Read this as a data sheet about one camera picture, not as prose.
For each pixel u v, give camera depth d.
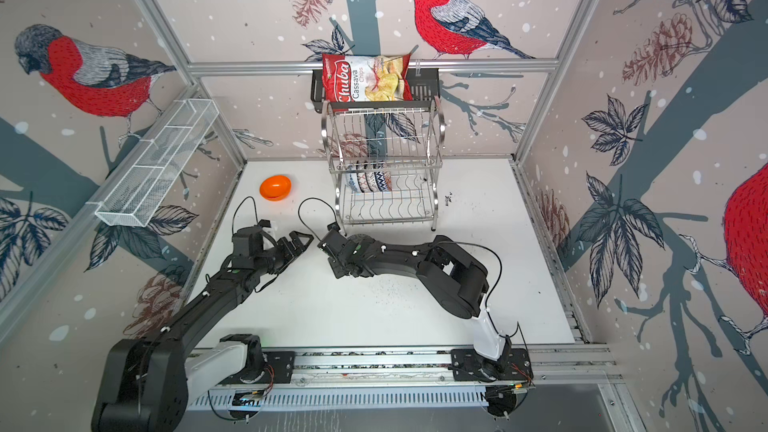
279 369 0.73
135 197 0.71
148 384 0.40
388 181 1.07
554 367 0.75
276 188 1.07
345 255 0.69
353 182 0.98
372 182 0.98
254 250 0.69
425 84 0.95
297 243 0.78
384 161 1.01
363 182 0.98
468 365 0.73
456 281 0.50
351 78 0.88
